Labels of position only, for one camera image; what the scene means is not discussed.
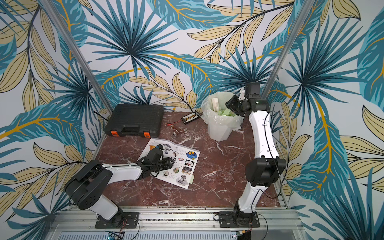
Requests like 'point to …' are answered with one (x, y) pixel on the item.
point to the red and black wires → (171, 123)
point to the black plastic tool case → (140, 120)
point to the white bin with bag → (222, 122)
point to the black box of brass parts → (190, 117)
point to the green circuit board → (115, 235)
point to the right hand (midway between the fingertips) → (228, 103)
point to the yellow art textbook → (181, 172)
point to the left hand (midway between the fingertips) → (171, 164)
